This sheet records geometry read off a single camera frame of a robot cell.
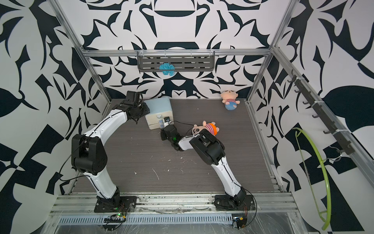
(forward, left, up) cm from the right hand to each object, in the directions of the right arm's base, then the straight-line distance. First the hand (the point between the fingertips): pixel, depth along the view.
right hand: (163, 125), depth 101 cm
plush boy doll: (+23, -49, +3) cm, 54 cm away
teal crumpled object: (+22, -5, +30) cm, 37 cm away
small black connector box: (-53, -42, -5) cm, 68 cm away
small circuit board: (-52, +18, -4) cm, 55 cm away
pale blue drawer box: (+1, 0, +13) cm, 13 cm away
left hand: (+4, +9, +14) cm, 17 cm away
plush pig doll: (-4, -32, +3) cm, 33 cm away
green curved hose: (-55, -65, +20) cm, 87 cm away
